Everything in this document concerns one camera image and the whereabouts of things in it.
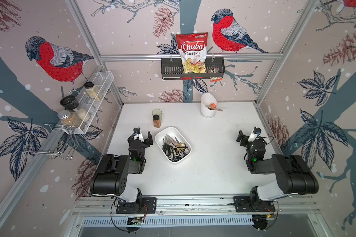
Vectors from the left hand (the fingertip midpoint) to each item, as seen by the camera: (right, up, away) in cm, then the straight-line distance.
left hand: (143, 129), depth 91 cm
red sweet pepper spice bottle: (+7, +5, +10) cm, 13 cm away
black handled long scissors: (+22, -17, -3) cm, 28 cm away
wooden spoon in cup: (+47, +15, +16) cm, 52 cm away
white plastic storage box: (+18, -2, +7) cm, 19 cm away
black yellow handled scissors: (+24, -11, +1) cm, 26 cm away
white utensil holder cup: (+45, +16, +18) cm, 51 cm away
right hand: (+66, 0, 0) cm, 66 cm away
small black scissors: (+15, -12, -1) cm, 19 cm away
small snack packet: (+44, +32, -1) cm, 54 cm away
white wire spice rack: (-26, +31, 0) cm, 40 cm away
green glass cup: (+5, +12, +19) cm, 23 cm away
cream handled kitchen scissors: (+19, -10, +3) cm, 22 cm away
